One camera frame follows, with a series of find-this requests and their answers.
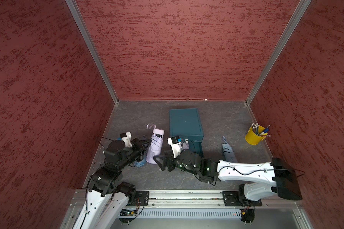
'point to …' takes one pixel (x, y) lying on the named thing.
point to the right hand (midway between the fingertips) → (158, 160)
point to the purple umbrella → (155, 144)
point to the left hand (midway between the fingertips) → (152, 143)
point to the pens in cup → (255, 127)
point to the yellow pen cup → (253, 139)
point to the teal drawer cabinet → (186, 123)
